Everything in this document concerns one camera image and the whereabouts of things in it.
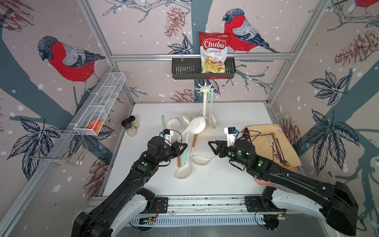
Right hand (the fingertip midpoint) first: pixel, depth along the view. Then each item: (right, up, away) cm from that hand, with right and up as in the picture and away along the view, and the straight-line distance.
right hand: (211, 141), depth 74 cm
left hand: (-11, -1, 0) cm, 11 cm away
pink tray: (+49, -18, +11) cm, 54 cm away
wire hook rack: (-62, +2, -17) cm, 64 cm away
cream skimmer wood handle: (-15, -19, +11) cm, 27 cm away
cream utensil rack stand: (0, 0, +27) cm, 27 cm away
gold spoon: (+47, -15, +13) cm, 51 cm away
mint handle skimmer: (-8, +8, +2) cm, 12 cm away
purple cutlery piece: (+46, -7, +21) cm, 51 cm away
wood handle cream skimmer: (-5, -14, +15) cm, 21 cm away
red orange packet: (-54, +9, -9) cm, 55 cm away
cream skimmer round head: (-24, +7, +30) cm, 39 cm away
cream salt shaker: (-51, +7, +26) cm, 58 cm away
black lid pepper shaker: (-52, +3, +25) cm, 58 cm away
